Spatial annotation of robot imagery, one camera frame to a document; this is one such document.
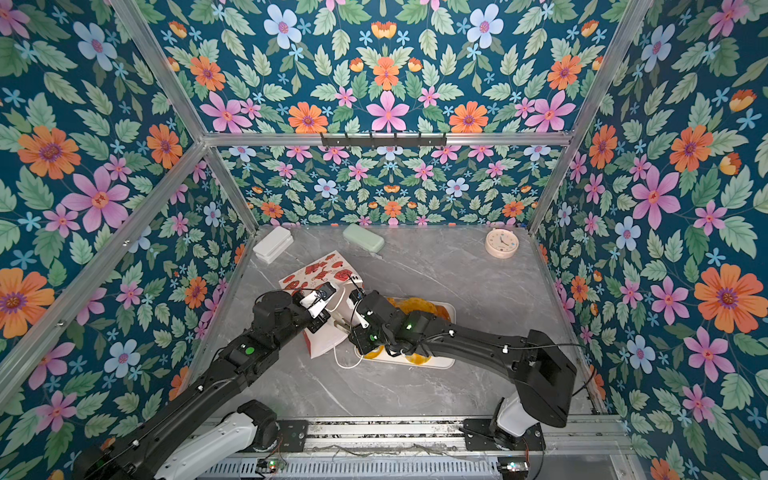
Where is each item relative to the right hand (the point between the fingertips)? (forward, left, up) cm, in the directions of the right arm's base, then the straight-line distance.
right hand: (351, 333), depth 76 cm
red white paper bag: (+19, +7, +3) cm, 21 cm away
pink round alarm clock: (+41, -50, -11) cm, 66 cm away
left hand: (+9, +5, +9) cm, 14 cm away
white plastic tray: (-2, -17, -11) cm, 20 cm away
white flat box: (+39, +35, -9) cm, 53 cm away
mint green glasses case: (+44, +2, -10) cm, 45 cm away
